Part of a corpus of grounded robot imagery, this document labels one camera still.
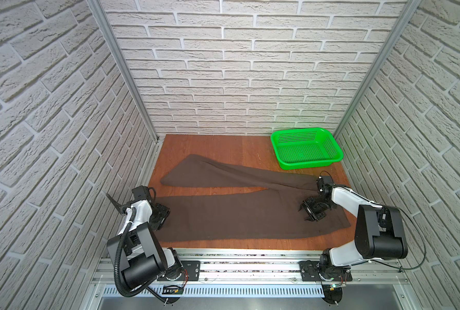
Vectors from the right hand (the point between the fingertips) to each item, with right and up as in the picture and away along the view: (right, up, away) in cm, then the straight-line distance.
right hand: (301, 211), depth 89 cm
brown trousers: (-19, +3, +3) cm, 20 cm away
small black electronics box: (-56, -26, -17) cm, 64 cm away
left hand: (-64, -1, -3) cm, 64 cm away
